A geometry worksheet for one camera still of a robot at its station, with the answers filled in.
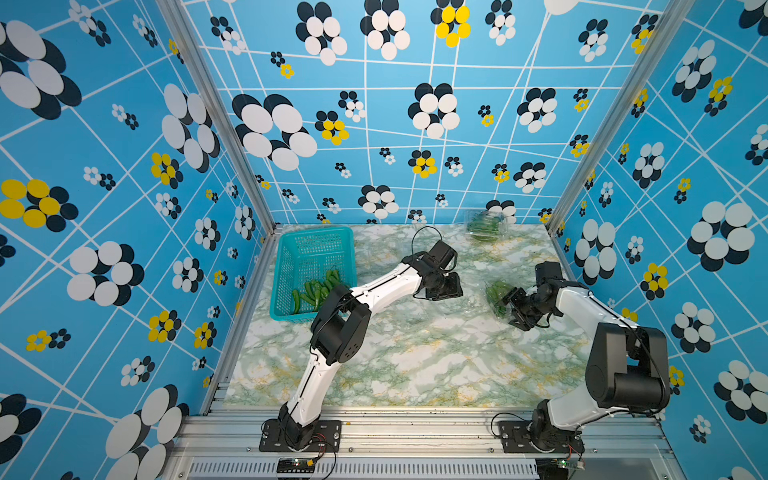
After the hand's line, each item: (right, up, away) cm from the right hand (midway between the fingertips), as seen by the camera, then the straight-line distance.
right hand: (506, 308), depth 91 cm
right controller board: (+3, -33, -23) cm, 40 cm away
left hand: (-13, +6, -2) cm, 14 cm away
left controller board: (-59, -35, -19) cm, 71 cm away
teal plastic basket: (-65, +13, +17) cm, 68 cm away
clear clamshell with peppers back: (+1, +27, +22) cm, 35 cm away
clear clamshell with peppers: (-1, +5, +5) cm, 7 cm away
